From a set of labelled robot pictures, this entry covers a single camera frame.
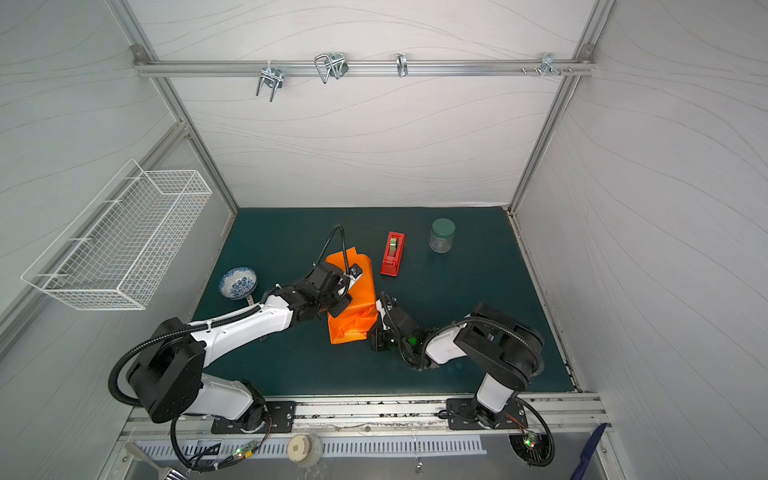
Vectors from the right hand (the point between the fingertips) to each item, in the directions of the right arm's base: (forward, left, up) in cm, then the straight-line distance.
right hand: (371, 326), depth 88 cm
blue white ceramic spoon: (+12, +46, +1) cm, 47 cm away
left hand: (+9, +7, +8) cm, 14 cm away
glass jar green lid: (+31, -22, +7) cm, 38 cm away
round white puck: (-31, +10, +11) cm, 35 cm away
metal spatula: (-37, +42, +1) cm, 56 cm away
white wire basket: (+3, +58, +32) cm, 66 cm away
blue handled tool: (-27, -55, -3) cm, 61 cm away
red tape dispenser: (+24, -5, +4) cm, 25 cm away
